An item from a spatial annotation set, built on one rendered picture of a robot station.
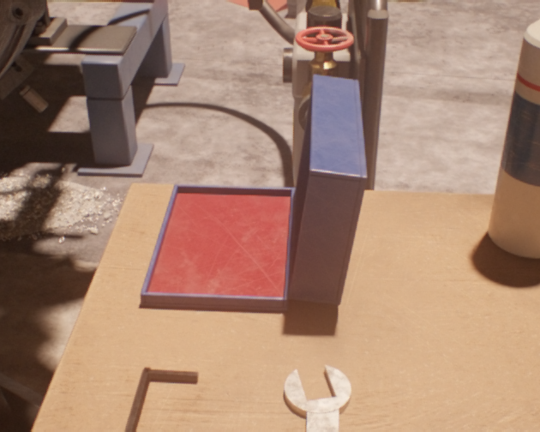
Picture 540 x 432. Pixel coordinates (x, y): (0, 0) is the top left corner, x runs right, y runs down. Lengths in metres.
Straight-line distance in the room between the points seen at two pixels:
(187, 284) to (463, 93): 1.59
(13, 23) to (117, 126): 0.46
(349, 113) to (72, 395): 0.28
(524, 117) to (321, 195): 0.17
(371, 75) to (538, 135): 0.38
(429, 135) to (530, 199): 1.26
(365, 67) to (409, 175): 0.78
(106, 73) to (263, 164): 0.39
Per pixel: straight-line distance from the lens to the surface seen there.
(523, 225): 0.65
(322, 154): 0.54
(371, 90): 0.96
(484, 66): 2.32
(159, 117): 1.96
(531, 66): 0.60
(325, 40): 0.98
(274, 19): 1.79
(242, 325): 0.57
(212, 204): 0.70
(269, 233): 0.66
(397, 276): 0.63
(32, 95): 1.47
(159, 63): 2.14
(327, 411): 0.51
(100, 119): 1.69
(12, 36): 1.32
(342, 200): 0.53
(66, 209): 1.61
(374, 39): 0.94
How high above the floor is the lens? 0.85
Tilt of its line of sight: 33 degrees down
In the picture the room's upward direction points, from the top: straight up
